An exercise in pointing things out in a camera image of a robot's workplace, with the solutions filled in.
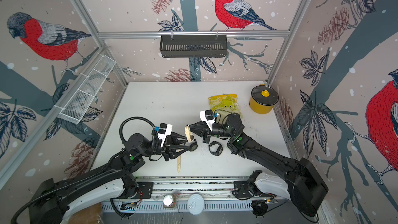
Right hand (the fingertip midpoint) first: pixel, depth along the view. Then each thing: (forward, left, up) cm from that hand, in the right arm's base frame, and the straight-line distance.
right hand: (190, 126), depth 65 cm
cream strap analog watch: (-5, -1, 0) cm, 5 cm away
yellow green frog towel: (+33, -18, -28) cm, 47 cm away
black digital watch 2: (+2, -12, -29) cm, 32 cm away
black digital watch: (+2, 0, -24) cm, 24 cm away
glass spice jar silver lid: (-25, +7, -18) cm, 31 cm away
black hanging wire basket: (+63, +4, 0) cm, 63 cm away
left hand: (-8, -1, 0) cm, 8 cm away
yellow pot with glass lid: (+32, -42, -18) cm, 56 cm away
